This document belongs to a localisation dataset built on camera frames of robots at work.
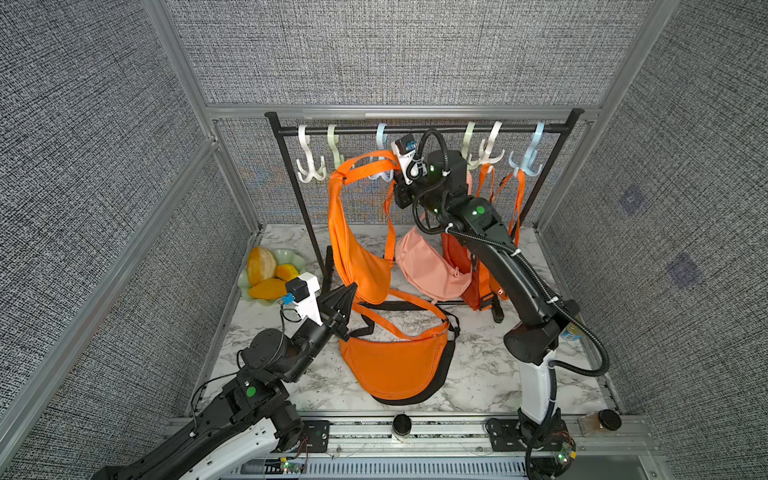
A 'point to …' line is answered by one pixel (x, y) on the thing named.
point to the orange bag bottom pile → (396, 370)
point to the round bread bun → (261, 264)
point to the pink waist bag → (429, 268)
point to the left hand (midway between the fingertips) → (361, 284)
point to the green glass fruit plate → (284, 256)
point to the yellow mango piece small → (286, 272)
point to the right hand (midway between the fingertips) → (396, 159)
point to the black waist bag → (448, 354)
